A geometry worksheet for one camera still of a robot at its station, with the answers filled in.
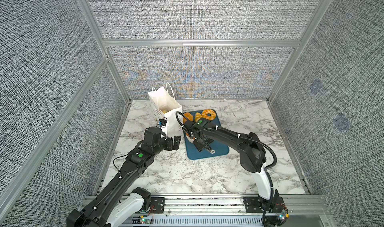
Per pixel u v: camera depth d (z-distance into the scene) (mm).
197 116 1058
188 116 1040
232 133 555
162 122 663
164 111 764
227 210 733
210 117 1058
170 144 675
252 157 521
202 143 775
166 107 1012
